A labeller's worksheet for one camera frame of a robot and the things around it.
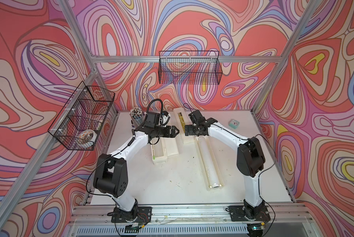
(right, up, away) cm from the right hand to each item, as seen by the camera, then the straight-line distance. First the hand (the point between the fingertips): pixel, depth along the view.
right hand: (193, 133), depth 95 cm
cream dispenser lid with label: (-8, +12, +18) cm, 23 cm away
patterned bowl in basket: (-55, +1, -22) cm, 59 cm away
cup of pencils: (-36, +11, -1) cm, 38 cm away
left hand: (-12, +2, -8) cm, 14 cm away
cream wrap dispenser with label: (-22, -12, -6) cm, 25 cm away
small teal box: (+33, +7, +16) cm, 37 cm away
